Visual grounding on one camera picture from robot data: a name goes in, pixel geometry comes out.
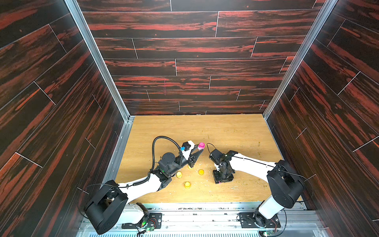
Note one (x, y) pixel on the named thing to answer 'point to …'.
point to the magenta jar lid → (219, 182)
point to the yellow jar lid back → (189, 167)
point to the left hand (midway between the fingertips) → (200, 148)
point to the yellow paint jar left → (179, 175)
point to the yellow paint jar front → (187, 185)
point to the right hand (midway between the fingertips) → (220, 179)
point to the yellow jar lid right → (201, 172)
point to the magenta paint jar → (201, 145)
